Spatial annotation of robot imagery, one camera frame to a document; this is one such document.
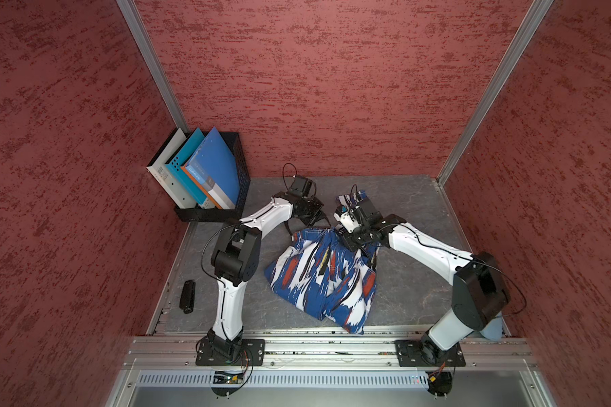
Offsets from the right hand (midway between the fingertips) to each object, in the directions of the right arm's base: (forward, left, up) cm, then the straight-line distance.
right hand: (345, 242), depth 88 cm
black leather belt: (-3, -7, -4) cm, 8 cm away
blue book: (+27, +49, +13) cm, 58 cm away
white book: (+19, +64, +16) cm, 68 cm away
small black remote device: (-16, +54, -5) cm, 56 cm away
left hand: (+12, +6, +1) cm, 13 cm away
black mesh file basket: (+39, +43, +13) cm, 60 cm away
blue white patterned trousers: (-10, +11, -2) cm, 14 cm away
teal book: (+23, +58, +21) cm, 66 cm away
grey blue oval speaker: (-27, -44, -9) cm, 53 cm away
